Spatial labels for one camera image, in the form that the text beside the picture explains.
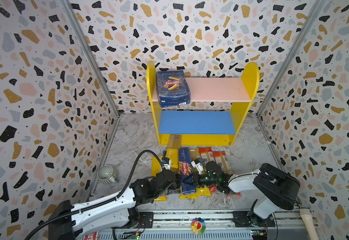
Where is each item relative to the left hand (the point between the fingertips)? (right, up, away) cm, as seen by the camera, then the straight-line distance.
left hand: (178, 175), depth 76 cm
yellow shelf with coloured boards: (+30, +41, +45) cm, 68 cm away
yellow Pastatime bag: (-3, +13, +22) cm, 26 cm away
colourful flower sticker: (+10, -23, -5) cm, 25 cm away
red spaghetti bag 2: (+16, +6, +19) cm, 25 cm away
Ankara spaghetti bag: (-5, -10, +4) cm, 12 cm away
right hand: (+2, -4, +2) cm, 4 cm away
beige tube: (+63, -20, -3) cm, 67 cm away
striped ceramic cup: (-43, -4, +12) cm, 45 cm away
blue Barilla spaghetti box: (+4, 0, +6) cm, 7 cm away
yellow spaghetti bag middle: (+7, -13, +5) cm, 16 cm away
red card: (-39, -26, -8) cm, 47 cm away
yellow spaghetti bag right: (+12, -10, +4) cm, 16 cm away
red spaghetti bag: (+27, +5, +18) cm, 33 cm away
